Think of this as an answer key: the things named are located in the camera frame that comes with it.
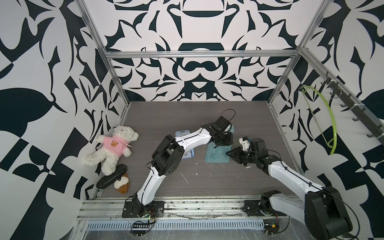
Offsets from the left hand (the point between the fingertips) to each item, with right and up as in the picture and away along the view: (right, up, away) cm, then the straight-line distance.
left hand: (234, 140), depth 88 cm
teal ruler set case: (-9, -8, +1) cm, 12 cm away
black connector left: (-50, -39, -15) cm, 65 cm away
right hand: (-5, -6, -4) cm, 9 cm away
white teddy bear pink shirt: (-69, -4, -1) cm, 69 cm away
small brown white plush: (-61, -22, -9) cm, 66 cm away
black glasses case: (-64, -16, -4) cm, 66 cm away
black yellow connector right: (+13, -38, -17) cm, 44 cm away
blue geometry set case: (-26, -8, +3) cm, 27 cm away
